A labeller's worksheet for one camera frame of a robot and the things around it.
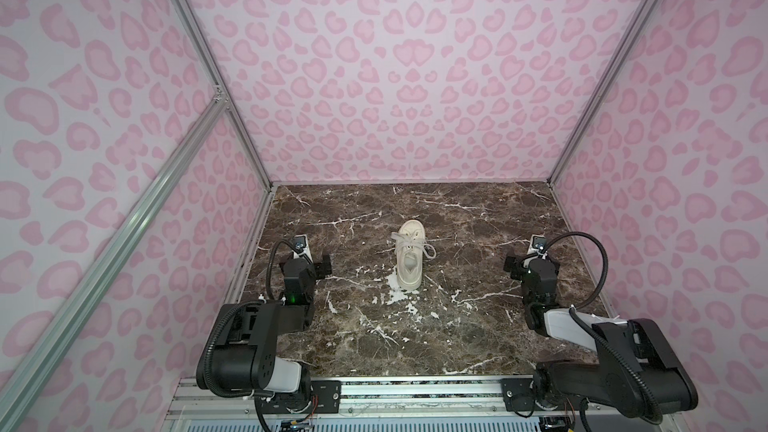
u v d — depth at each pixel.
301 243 0.78
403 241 0.95
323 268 0.84
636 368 0.42
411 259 0.92
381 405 0.72
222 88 0.90
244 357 0.43
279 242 1.04
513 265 0.79
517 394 0.74
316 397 0.72
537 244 0.76
